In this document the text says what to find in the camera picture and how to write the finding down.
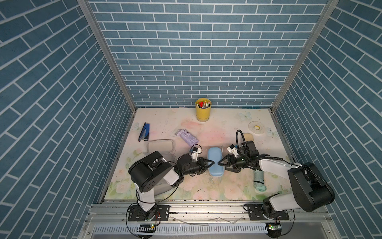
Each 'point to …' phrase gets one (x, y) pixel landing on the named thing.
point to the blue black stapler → (144, 133)
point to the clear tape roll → (256, 127)
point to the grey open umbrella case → (165, 147)
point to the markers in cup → (203, 104)
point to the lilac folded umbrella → (187, 137)
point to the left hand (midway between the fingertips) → (217, 166)
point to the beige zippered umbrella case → (248, 137)
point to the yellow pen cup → (203, 114)
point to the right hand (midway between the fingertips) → (222, 166)
